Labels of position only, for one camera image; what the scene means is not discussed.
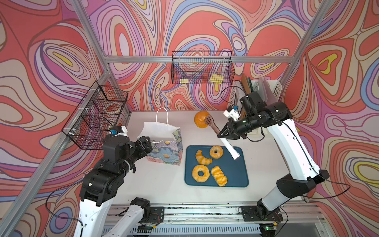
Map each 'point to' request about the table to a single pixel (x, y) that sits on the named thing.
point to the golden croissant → (202, 159)
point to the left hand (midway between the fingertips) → (145, 141)
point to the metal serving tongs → (209, 119)
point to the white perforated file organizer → (275, 87)
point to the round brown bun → (200, 119)
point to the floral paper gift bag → (166, 140)
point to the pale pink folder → (266, 92)
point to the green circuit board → (144, 228)
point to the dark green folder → (251, 88)
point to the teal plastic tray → (236, 171)
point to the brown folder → (247, 90)
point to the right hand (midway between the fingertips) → (220, 140)
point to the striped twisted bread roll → (218, 176)
